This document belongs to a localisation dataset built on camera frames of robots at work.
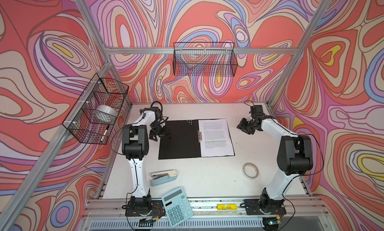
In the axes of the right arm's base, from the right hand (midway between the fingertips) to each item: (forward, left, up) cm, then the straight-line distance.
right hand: (240, 130), depth 96 cm
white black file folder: (-1, +37, -11) cm, 38 cm away
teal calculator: (-42, +40, -4) cm, 58 cm away
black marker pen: (-13, +74, +20) cm, 78 cm away
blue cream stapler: (-27, +48, -4) cm, 56 cm away
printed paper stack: (-2, +16, -6) cm, 17 cm away
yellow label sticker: (-42, +15, -5) cm, 45 cm away
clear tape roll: (-24, -2, -7) cm, 25 cm away
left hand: (-1, +50, -4) cm, 50 cm away
